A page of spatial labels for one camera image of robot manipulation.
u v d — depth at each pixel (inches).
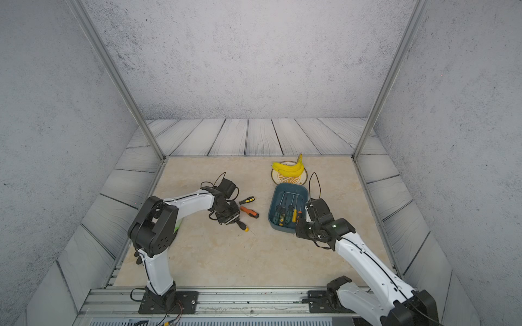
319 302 28.7
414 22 28.7
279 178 43.8
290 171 43.1
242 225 36.4
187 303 28.6
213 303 29.2
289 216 36.8
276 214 36.8
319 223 23.6
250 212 37.6
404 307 15.2
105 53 32.0
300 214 37.6
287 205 39.0
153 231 19.8
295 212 37.8
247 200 39.0
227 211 32.7
